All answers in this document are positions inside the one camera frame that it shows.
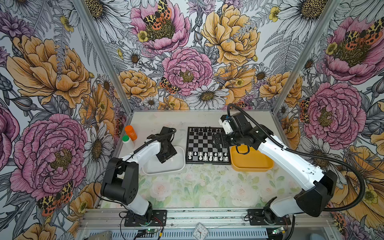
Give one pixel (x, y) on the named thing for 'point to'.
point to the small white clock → (200, 232)
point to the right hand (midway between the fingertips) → (220, 145)
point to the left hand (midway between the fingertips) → (170, 159)
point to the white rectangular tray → (176, 162)
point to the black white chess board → (200, 149)
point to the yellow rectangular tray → (253, 161)
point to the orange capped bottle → (131, 132)
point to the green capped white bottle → (128, 143)
